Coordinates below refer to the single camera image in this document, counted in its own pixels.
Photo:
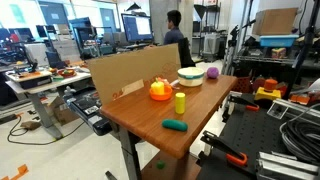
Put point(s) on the purple ball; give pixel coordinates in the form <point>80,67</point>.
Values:
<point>212,72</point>

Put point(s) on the yellow toy bell pepper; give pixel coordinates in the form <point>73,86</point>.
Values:
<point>157,88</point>

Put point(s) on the orange plastic bowl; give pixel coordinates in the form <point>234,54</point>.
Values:
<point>160,97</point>

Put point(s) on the pink toy item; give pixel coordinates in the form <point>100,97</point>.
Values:
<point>166,83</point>

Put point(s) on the white plastic utensil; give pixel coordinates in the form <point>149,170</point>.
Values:
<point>174,82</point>

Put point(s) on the yellow cup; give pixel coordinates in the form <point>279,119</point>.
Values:
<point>180,103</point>

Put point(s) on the white bowl with teal band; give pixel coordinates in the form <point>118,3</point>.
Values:
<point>190,78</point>

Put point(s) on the brown cardboard board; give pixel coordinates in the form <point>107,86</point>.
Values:
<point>133,70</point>

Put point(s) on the teal oblong toy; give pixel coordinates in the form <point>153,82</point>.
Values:
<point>174,125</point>

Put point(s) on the black office chair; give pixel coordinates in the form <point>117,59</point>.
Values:
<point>185,53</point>

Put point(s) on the person in dark shirt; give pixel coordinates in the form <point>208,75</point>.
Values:
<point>173,33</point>

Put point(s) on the computer monitor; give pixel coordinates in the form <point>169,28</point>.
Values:
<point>137,28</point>

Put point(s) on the grey metal table leg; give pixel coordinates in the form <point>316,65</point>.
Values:
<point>128,150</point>

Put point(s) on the small green ball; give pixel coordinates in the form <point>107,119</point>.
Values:
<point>161,164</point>

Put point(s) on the tripod stand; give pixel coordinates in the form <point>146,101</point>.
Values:
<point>235,43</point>

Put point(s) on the red bowl with toys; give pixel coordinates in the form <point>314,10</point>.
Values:
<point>67,73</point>

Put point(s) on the small cardboard box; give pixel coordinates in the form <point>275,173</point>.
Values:
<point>65,113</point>

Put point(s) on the black breadboard table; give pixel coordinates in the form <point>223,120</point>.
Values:
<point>253,133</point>

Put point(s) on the yellow red emergency stop button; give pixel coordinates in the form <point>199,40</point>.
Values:
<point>268,91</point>

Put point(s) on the white height-adjustable desk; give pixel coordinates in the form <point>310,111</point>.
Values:
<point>40,90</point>

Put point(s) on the colourful cube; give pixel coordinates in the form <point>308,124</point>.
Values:
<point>279,53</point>

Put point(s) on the black box device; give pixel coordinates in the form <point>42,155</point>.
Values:
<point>36,81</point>

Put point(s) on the blue plastic bin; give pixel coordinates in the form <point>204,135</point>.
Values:
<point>278,41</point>

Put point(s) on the large cardboard box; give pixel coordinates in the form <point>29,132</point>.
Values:
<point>275,21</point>

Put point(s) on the aluminium extrusion bar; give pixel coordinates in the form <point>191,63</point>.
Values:
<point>286,166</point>

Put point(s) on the black stand pole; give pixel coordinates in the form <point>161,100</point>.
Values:
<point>305,43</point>

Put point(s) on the orange floor tape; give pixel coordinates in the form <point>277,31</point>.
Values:
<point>20,170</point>

